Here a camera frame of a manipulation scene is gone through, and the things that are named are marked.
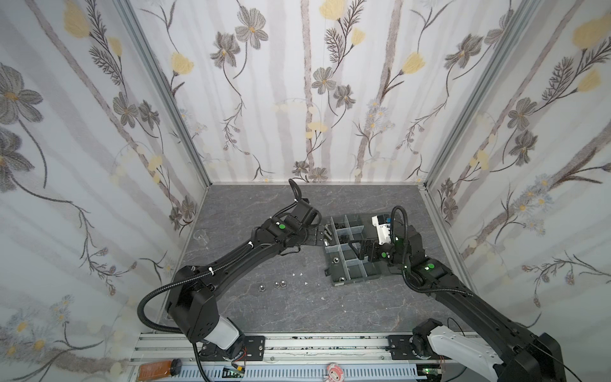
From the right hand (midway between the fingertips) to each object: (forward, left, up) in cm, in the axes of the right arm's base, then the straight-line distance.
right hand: (361, 241), depth 76 cm
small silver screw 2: (-8, +18, -20) cm, 28 cm away
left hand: (+4, +15, -3) cm, 16 cm away
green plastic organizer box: (-1, +4, -19) cm, 20 cm away
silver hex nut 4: (-9, +26, -20) cm, 34 cm away
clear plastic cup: (+10, +62, -17) cm, 65 cm away
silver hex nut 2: (-11, +34, -20) cm, 41 cm away
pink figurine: (-36, +8, -15) cm, 39 cm away
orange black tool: (-36, +59, -15) cm, 71 cm away
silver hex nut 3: (-9, +29, -20) cm, 36 cm away
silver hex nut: (+1, +6, -19) cm, 20 cm away
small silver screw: (-4, +20, -21) cm, 29 cm away
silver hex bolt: (+15, +9, -20) cm, 27 cm away
